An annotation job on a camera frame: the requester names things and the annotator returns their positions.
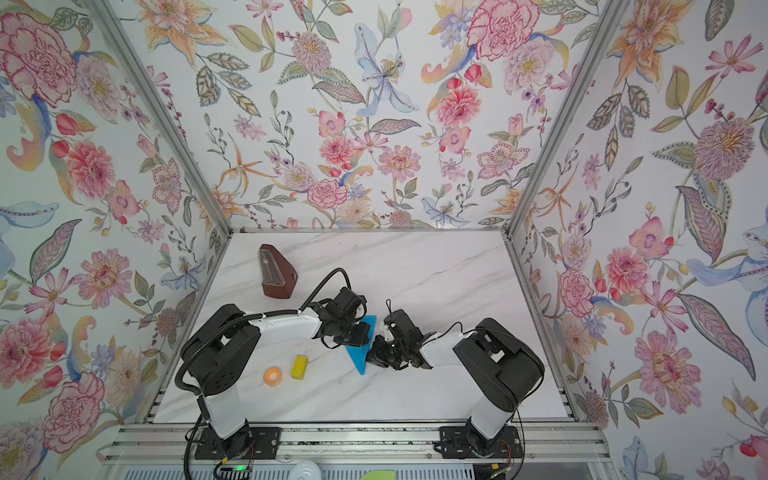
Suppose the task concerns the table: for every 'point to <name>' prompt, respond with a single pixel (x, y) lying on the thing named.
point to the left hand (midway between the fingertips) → (373, 343)
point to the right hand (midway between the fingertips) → (361, 357)
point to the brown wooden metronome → (278, 277)
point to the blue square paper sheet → (359, 352)
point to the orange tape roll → (273, 376)
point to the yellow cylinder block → (299, 367)
